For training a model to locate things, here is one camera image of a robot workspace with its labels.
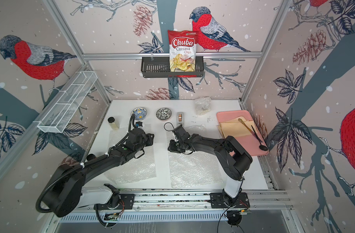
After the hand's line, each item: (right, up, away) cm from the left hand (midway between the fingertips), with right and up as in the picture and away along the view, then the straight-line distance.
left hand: (155, 132), depth 87 cm
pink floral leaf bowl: (+2, +11, +23) cm, 26 cm away
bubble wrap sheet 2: (-10, -21, -3) cm, 23 cm away
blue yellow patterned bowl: (-16, +12, +24) cm, 31 cm away
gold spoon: (+61, +6, +19) cm, 64 cm away
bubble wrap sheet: (+33, +18, +23) cm, 44 cm away
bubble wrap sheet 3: (+24, -21, -4) cm, 33 cm away
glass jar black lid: (-31, +5, +11) cm, 33 cm away
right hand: (+8, -10, +2) cm, 13 cm away
